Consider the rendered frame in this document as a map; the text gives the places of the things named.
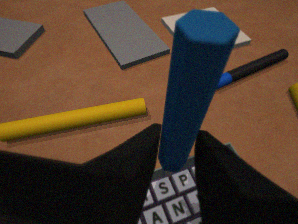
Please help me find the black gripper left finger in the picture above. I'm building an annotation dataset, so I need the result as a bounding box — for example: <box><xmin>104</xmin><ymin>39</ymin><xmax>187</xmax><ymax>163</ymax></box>
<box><xmin>0</xmin><ymin>123</ymin><xmax>162</xmax><ymax>224</ymax></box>

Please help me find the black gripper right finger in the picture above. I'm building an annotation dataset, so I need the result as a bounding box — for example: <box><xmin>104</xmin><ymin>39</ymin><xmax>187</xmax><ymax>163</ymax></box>
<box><xmin>195</xmin><ymin>130</ymin><xmax>298</xmax><ymax>224</ymax></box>

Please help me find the black stylus with blue tip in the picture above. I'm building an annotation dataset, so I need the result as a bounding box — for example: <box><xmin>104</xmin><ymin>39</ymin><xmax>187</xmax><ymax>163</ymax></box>
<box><xmin>216</xmin><ymin>49</ymin><xmax>288</xmax><ymax>90</ymax></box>

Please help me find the letter keyboard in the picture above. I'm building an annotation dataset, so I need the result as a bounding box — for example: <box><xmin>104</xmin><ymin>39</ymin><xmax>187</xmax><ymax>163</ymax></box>
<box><xmin>138</xmin><ymin>155</ymin><xmax>202</xmax><ymax>224</ymax></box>

